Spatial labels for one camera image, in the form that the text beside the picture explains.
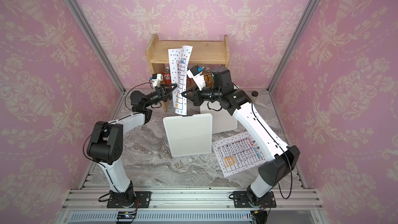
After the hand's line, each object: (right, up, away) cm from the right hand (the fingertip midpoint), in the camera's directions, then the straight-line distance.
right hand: (184, 93), depth 66 cm
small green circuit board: (-28, -56, +6) cm, 63 cm away
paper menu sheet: (+29, -33, +24) cm, 50 cm away
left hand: (-5, +2, +11) cm, 12 cm away
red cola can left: (-12, +11, +20) cm, 26 cm away
